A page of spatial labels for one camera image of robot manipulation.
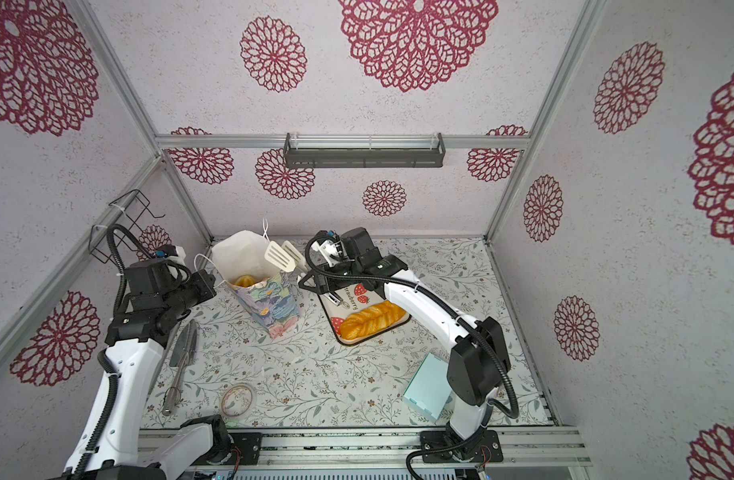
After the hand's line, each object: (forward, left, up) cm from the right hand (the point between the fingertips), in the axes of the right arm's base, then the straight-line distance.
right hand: (304, 278), depth 74 cm
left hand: (-1, +23, -1) cm, 23 cm away
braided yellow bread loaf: (+3, -16, -25) cm, 30 cm away
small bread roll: (+9, +23, -14) cm, 28 cm away
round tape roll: (-22, +20, -27) cm, 40 cm away
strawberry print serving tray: (-7, -9, -1) cm, 12 cm away
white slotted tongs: (+3, +4, +5) cm, 7 cm away
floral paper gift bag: (0, +11, -5) cm, 12 cm away
